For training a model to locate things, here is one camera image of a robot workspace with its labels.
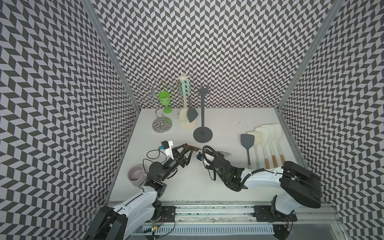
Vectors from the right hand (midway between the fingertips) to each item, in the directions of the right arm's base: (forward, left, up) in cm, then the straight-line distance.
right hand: (207, 150), depth 83 cm
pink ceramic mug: (-11, +40, -9) cm, 43 cm away
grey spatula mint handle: (+24, +9, +5) cm, 26 cm away
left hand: (-3, +9, +9) cm, 13 cm away
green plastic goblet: (+38, +29, +7) cm, 48 cm away
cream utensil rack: (+25, +15, -4) cm, 30 cm away
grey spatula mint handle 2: (+12, -27, -9) cm, 31 cm away
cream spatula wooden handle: (+18, -48, -8) cm, 52 cm away
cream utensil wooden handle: (+16, -44, -9) cm, 47 cm away
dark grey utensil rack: (+18, +3, -11) cm, 21 cm away
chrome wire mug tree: (+28, +32, -11) cm, 44 cm away
